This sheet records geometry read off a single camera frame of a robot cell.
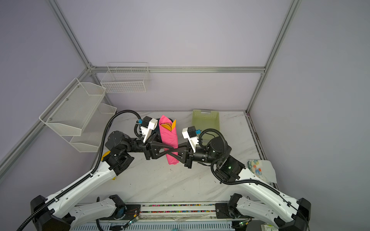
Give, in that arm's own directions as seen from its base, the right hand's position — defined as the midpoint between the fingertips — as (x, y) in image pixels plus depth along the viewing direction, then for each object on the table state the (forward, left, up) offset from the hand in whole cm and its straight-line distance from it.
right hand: (168, 151), depth 54 cm
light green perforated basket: (+49, -17, -38) cm, 64 cm away
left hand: (0, -2, +4) cm, 5 cm away
